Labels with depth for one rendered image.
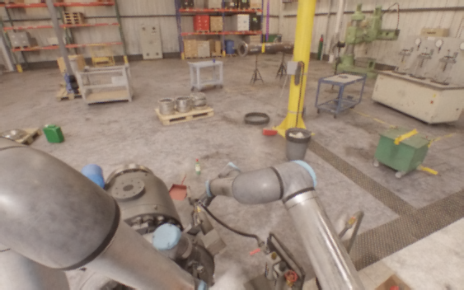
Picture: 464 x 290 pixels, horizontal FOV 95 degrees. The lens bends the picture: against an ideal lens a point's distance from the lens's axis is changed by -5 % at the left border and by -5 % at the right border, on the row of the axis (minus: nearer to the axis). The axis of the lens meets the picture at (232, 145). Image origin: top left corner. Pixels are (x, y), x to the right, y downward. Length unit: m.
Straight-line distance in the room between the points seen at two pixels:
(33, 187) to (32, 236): 0.05
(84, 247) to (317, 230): 0.59
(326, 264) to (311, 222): 0.12
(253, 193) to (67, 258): 0.53
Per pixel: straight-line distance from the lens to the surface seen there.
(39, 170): 0.35
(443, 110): 6.45
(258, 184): 0.73
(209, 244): 1.39
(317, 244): 0.74
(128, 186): 1.72
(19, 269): 0.50
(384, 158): 3.88
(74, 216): 0.33
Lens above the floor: 1.90
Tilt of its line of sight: 28 degrees down
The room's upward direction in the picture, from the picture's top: 1 degrees counter-clockwise
